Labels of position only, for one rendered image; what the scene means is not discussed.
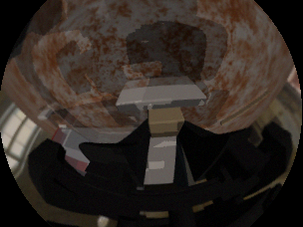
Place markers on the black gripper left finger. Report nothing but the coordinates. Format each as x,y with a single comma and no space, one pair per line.
131,153

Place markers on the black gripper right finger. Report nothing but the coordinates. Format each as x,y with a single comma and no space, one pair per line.
202,148

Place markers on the tan wooden stick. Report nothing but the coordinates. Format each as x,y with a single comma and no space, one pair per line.
246,108

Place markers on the small tan block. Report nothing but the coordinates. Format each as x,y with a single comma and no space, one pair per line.
165,123

